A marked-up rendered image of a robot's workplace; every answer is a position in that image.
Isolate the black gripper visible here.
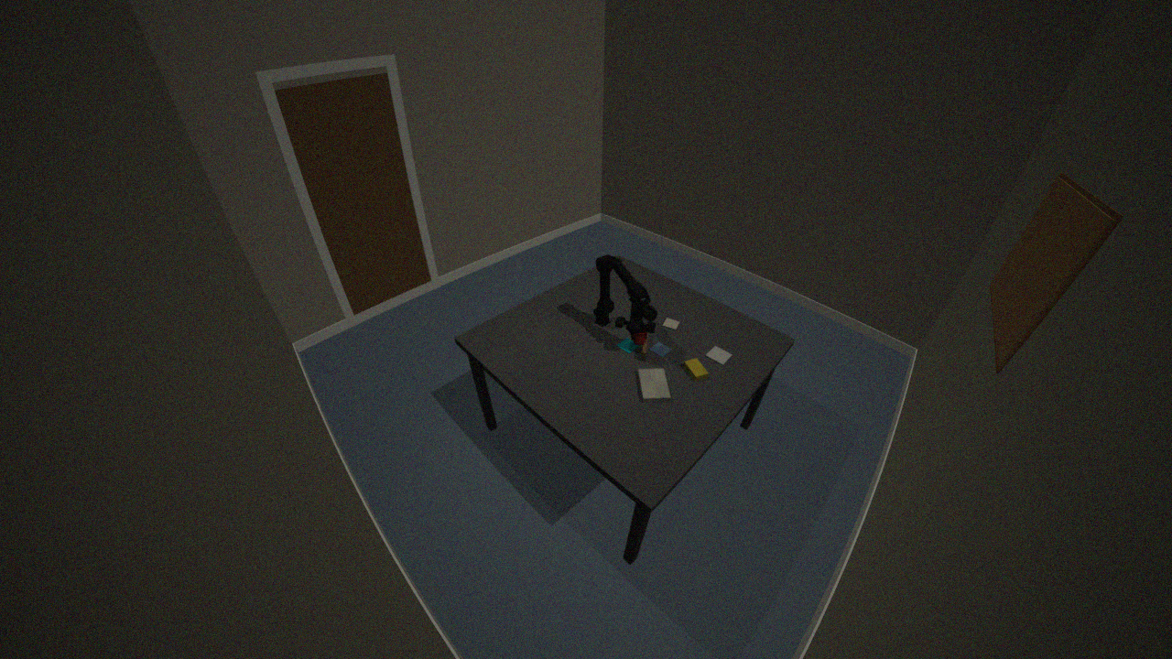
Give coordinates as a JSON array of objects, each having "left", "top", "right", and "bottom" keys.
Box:
[{"left": 615, "top": 312, "right": 656, "bottom": 339}]

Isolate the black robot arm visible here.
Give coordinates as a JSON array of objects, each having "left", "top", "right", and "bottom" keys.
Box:
[{"left": 593, "top": 254, "right": 657, "bottom": 334}]

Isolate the grey flat square pad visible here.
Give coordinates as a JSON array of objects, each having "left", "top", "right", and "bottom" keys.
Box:
[{"left": 706, "top": 345, "right": 733, "bottom": 366}]

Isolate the olive yellow rectangular block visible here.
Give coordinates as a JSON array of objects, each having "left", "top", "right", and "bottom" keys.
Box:
[{"left": 683, "top": 358, "right": 709, "bottom": 382}]

